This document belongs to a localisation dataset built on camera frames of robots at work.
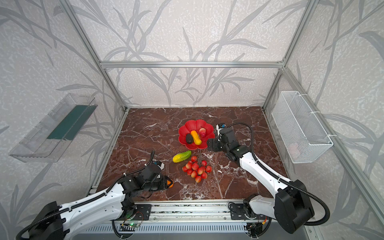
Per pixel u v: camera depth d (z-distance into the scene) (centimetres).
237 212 73
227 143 62
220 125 74
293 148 74
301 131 63
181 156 89
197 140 98
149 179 65
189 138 99
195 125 107
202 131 100
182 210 75
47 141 64
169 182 77
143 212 74
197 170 83
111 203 53
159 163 78
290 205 40
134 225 71
